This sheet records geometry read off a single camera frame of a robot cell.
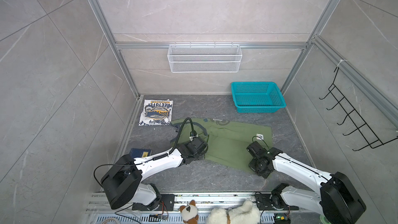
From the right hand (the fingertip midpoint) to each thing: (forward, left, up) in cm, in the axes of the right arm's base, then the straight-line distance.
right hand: (252, 168), depth 85 cm
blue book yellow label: (+10, +67, +1) cm, 67 cm away
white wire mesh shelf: (+62, +24, +31) cm, 73 cm away
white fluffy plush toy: (-22, +11, +11) cm, 27 cm away
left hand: (+9, +28, +7) cm, 30 cm away
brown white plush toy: (-21, +34, +4) cm, 40 cm away
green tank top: (+17, +12, +1) cm, 21 cm away
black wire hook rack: (+5, -40, +32) cm, 51 cm away
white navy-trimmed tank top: (+37, +59, +6) cm, 70 cm away
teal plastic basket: (+53, -16, +2) cm, 55 cm away
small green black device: (-23, -9, 0) cm, 25 cm away
